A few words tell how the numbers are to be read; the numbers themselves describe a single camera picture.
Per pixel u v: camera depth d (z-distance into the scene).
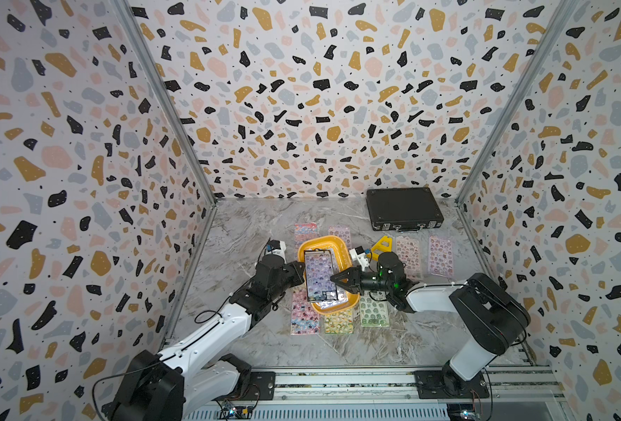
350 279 0.77
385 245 1.06
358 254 0.83
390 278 0.72
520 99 0.88
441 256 1.03
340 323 0.86
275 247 0.74
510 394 0.74
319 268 0.85
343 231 1.12
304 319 0.87
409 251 1.06
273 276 0.64
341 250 0.90
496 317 0.47
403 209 1.18
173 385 0.39
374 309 0.90
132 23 0.71
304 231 1.11
